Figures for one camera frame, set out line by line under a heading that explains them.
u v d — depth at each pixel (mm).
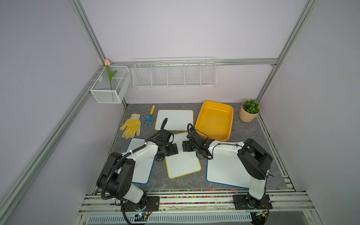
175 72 991
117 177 439
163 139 718
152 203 740
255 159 502
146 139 647
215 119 1119
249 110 1009
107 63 894
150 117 1119
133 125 1057
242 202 742
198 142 722
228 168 859
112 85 896
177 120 1131
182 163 888
